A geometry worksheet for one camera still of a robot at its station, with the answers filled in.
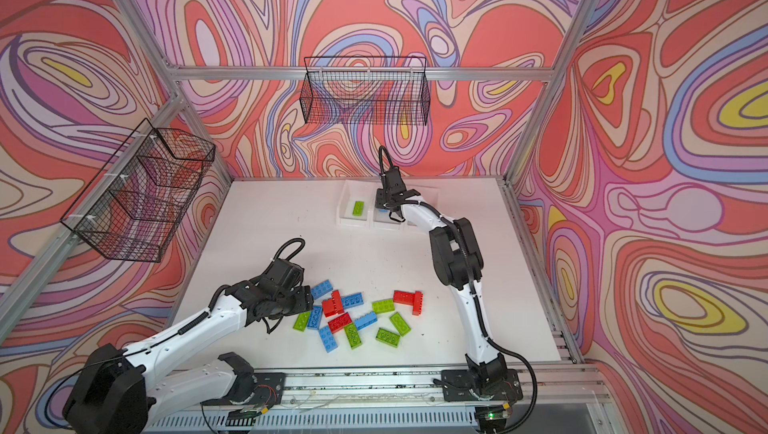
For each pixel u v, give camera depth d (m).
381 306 0.86
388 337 0.81
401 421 0.77
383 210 1.08
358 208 1.09
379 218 1.07
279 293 0.65
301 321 0.84
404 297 0.88
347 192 1.10
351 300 0.86
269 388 0.72
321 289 0.88
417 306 0.86
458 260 0.61
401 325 0.84
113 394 0.40
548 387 0.75
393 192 0.82
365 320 0.84
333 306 0.84
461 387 0.72
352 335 0.80
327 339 0.80
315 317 0.84
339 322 0.84
